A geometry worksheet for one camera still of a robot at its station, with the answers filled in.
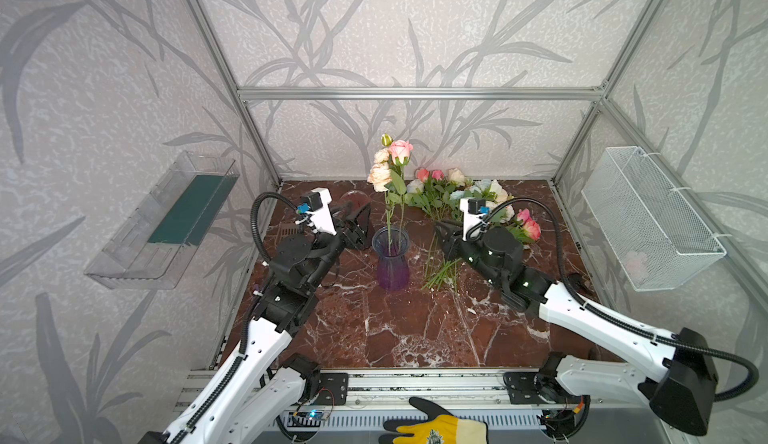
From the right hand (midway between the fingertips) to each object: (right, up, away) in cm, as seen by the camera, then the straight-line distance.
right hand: (441, 212), depth 72 cm
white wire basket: (+45, -5, -8) cm, 46 cm away
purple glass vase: (-12, -18, +21) cm, 30 cm away
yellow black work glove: (-1, -49, -6) cm, 49 cm away
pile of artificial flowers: (+8, +7, +40) cm, 41 cm away
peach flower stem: (-15, +8, -1) cm, 17 cm away
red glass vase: (-23, +4, +17) cm, 29 cm away
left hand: (-17, +3, -9) cm, 19 cm away
